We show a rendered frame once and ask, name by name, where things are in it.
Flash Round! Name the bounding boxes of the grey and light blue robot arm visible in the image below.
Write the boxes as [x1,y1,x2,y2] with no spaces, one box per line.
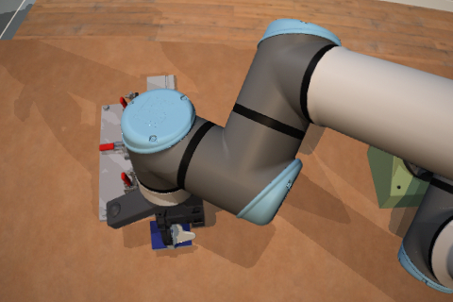
[107,18,453,294]

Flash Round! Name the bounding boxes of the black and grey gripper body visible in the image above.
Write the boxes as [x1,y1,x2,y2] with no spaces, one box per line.
[155,194,205,228]

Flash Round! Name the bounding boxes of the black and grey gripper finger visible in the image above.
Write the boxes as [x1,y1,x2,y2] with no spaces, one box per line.
[159,224,196,250]

